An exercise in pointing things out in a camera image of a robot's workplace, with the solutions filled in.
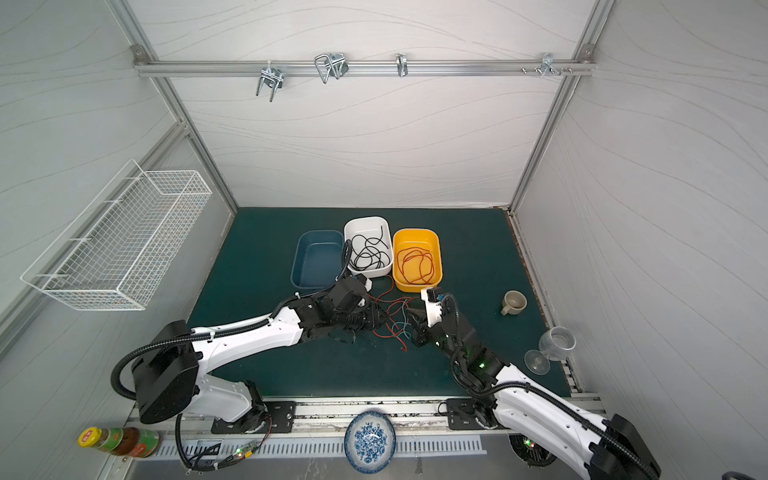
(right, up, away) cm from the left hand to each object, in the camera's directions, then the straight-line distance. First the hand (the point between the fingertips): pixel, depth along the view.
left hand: (391, 315), depth 79 cm
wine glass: (+41, -14, +3) cm, 43 cm away
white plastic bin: (-8, +25, +30) cm, 40 cm away
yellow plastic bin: (+10, +21, +27) cm, 36 cm away
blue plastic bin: (-27, +13, +29) cm, 42 cm away
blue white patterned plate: (-5, -28, -9) cm, 30 cm away
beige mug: (+39, 0, +14) cm, 41 cm away
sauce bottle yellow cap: (-55, -22, -16) cm, 62 cm away
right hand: (+6, +3, 0) cm, 7 cm away
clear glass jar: (+39, -4, -10) cm, 40 cm away
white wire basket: (-64, +17, -13) cm, 67 cm away
